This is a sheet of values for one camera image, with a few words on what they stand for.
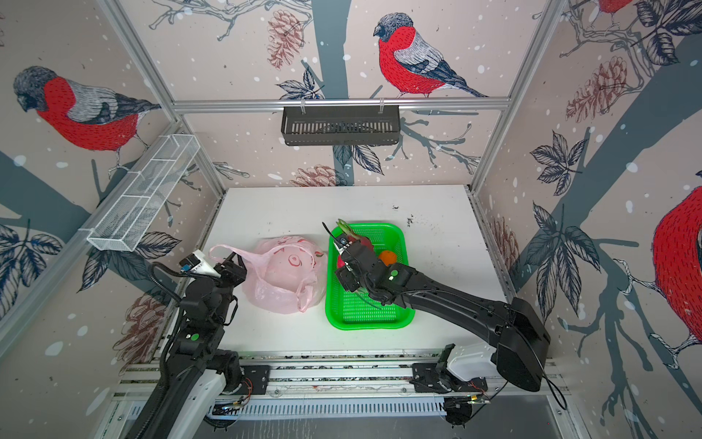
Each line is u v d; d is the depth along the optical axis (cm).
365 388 73
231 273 68
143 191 79
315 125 107
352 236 95
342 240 66
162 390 48
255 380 73
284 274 94
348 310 86
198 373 53
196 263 64
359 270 57
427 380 73
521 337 39
